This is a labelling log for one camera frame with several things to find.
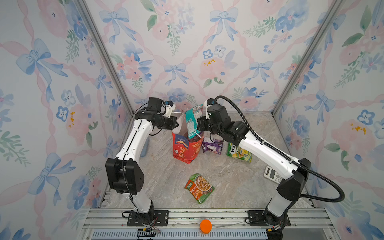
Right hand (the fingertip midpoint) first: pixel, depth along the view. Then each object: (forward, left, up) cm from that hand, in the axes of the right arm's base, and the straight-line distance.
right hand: (196, 118), depth 74 cm
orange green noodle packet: (-23, -2, -31) cm, 39 cm away
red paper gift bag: (-7, +7, -17) cm, 20 cm away
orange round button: (-42, -4, -26) cm, 50 cm away
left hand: (+4, +10, -8) cm, 13 cm away
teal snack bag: (+2, +3, -1) cm, 4 cm away
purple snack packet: (+2, -13, -29) cm, 31 cm away
